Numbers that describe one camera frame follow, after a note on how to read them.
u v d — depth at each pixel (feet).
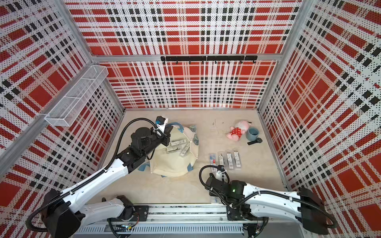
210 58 2.92
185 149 3.06
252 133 3.30
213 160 2.98
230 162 2.97
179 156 3.06
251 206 2.05
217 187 1.92
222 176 2.33
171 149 3.12
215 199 2.46
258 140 3.32
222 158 3.03
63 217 1.22
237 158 3.00
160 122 1.99
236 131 3.24
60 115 2.22
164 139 2.13
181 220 2.40
